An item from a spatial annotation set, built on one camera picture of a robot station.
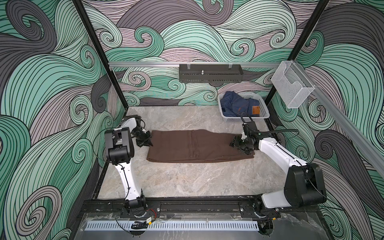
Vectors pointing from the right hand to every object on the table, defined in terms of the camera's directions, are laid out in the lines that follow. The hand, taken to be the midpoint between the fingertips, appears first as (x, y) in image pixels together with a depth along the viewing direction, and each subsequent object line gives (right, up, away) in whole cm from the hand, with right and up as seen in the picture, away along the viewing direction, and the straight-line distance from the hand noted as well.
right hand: (234, 146), depth 88 cm
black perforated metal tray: (-13, +46, +7) cm, 49 cm away
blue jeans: (+7, +27, +23) cm, 36 cm away
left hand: (-52, 0, +8) cm, 52 cm away
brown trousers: (-24, -1, +7) cm, 25 cm away
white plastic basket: (+28, +21, +19) cm, 40 cm away
